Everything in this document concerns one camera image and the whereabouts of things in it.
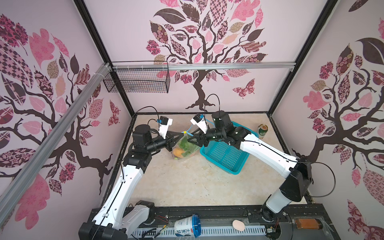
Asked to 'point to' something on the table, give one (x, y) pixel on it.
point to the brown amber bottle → (308, 223)
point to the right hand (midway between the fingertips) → (191, 134)
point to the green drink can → (262, 129)
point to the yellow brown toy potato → (177, 152)
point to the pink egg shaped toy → (238, 225)
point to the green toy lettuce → (188, 146)
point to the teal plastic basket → (226, 157)
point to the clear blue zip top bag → (193, 154)
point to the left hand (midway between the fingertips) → (183, 137)
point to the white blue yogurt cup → (188, 226)
